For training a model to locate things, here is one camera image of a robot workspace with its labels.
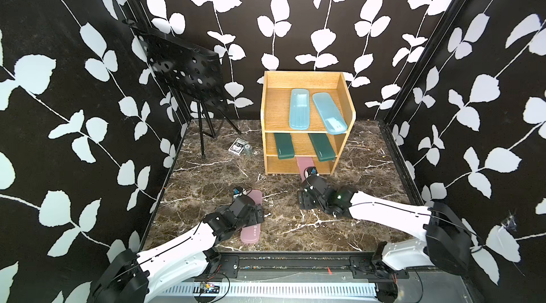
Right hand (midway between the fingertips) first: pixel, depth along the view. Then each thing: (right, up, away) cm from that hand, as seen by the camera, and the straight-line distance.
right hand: (302, 193), depth 83 cm
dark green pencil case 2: (+9, +19, +2) cm, 21 cm away
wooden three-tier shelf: (-11, +31, -5) cm, 33 cm away
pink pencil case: (+2, +10, +16) cm, 19 cm away
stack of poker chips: (-25, +17, +20) cm, 36 cm away
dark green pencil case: (-7, +19, +3) cm, 21 cm away
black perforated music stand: (-46, +51, +7) cm, 69 cm away
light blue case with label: (+10, +29, -8) cm, 32 cm away
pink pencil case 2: (-20, -15, -4) cm, 25 cm away
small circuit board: (-35, -28, -13) cm, 47 cm away
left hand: (-18, -8, +1) cm, 19 cm away
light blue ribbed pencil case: (-2, +32, -3) cm, 33 cm away
